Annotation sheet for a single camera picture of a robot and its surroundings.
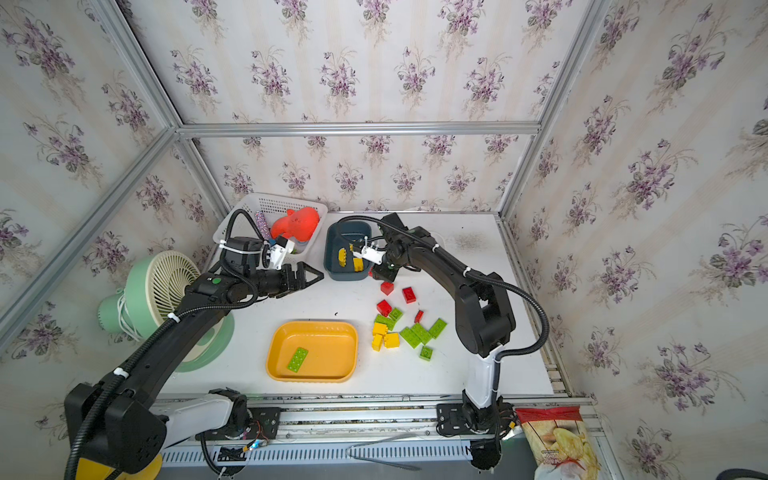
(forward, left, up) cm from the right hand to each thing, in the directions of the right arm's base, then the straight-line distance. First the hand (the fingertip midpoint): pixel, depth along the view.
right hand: (390, 267), depth 91 cm
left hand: (-12, +20, +10) cm, 25 cm away
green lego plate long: (-17, -6, -11) cm, 21 cm away
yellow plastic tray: (-23, +22, -9) cm, 33 cm away
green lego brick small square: (-11, -2, -9) cm, 15 cm away
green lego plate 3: (-17, -10, -10) cm, 22 cm away
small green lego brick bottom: (-23, -11, -10) cm, 27 cm away
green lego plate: (-26, +26, -9) cm, 37 cm away
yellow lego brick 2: (-16, +3, -9) cm, 19 cm away
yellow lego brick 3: (-21, +3, -7) cm, 22 cm away
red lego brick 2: (-4, -6, -9) cm, 12 cm away
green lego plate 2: (-13, 0, -10) cm, 17 cm away
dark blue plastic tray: (+20, +18, -7) cm, 28 cm away
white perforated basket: (+31, +46, -4) cm, 55 cm away
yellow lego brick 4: (-19, -1, -10) cm, 22 cm away
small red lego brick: (-13, -9, -8) cm, 17 cm away
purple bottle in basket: (+22, +48, -5) cm, 54 cm away
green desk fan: (-21, +51, +20) cm, 59 cm away
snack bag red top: (-44, -39, -5) cm, 59 cm away
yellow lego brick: (+6, +11, -7) cm, 15 cm away
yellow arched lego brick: (+9, +17, -8) cm, 21 cm away
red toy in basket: (+19, +32, -1) cm, 38 cm away
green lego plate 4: (-15, -15, -10) cm, 23 cm away
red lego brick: (-2, +1, -8) cm, 9 cm away
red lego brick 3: (-10, +2, -8) cm, 13 cm away
